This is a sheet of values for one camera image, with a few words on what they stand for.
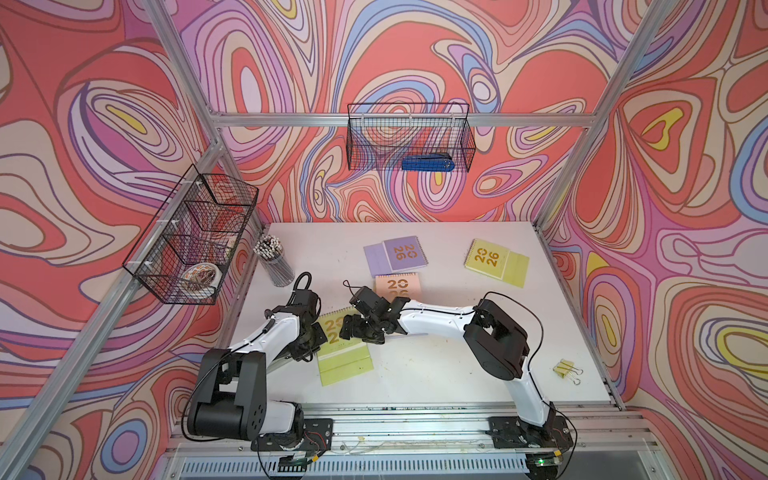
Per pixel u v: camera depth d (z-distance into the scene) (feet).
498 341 1.73
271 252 2.90
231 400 1.38
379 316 2.27
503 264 3.49
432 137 3.15
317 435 2.40
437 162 2.70
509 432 2.41
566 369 2.70
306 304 2.37
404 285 3.21
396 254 3.56
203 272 2.37
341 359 2.83
